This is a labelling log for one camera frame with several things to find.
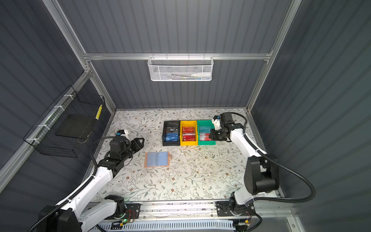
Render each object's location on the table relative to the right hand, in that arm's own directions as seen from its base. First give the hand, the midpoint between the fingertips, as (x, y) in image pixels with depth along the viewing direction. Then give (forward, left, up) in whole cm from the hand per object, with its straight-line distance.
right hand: (213, 136), depth 88 cm
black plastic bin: (+15, +29, -10) cm, 34 cm away
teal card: (+13, +4, -11) cm, 17 cm away
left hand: (-6, +42, +4) cm, 43 cm away
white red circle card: (+7, +4, -12) cm, 14 cm away
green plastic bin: (+21, +3, -13) cm, 25 cm away
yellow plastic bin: (+18, +16, -10) cm, 26 cm away
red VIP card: (+6, +16, -12) cm, 21 cm away
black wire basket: (-5, +79, +17) cm, 81 cm away
